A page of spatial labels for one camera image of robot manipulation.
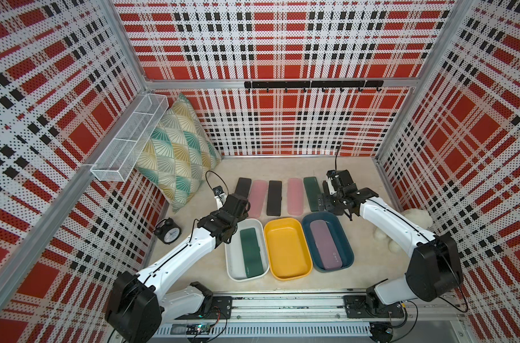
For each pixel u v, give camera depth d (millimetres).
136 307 387
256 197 1061
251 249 868
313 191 1029
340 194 676
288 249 882
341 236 869
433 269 417
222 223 596
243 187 1078
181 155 886
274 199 1047
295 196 1073
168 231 854
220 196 703
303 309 750
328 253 850
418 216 747
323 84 884
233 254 854
